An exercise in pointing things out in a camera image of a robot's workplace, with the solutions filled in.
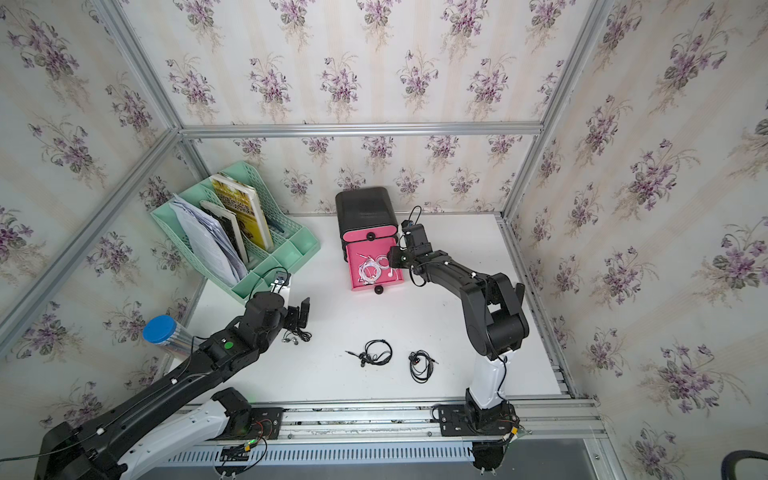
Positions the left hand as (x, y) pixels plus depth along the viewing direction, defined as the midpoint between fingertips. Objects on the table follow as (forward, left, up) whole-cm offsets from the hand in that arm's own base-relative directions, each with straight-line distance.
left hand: (297, 298), depth 79 cm
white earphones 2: (+18, -21, -9) cm, 29 cm away
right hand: (+19, -28, -5) cm, 34 cm away
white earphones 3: (+15, -26, -9) cm, 31 cm away
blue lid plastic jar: (-11, +28, +4) cm, 30 cm away
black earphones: (-4, 0, -15) cm, 16 cm away
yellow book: (+30, +21, +8) cm, 38 cm away
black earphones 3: (-13, -34, -14) cm, 39 cm away
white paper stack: (+15, +27, +5) cm, 31 cm away
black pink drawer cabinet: (+29, -18, +4) cm, 34 cm away
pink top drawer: (+23, -19, +1) cm, 30 cm away
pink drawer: (+23, -21, -7) cm, 32 cm away
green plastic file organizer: (+25, +8, -8) cm, 27 cm away
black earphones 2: (-9, -22, -14) cm, 28 cm away
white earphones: (+16, -19, -10) cm, 27 cm away
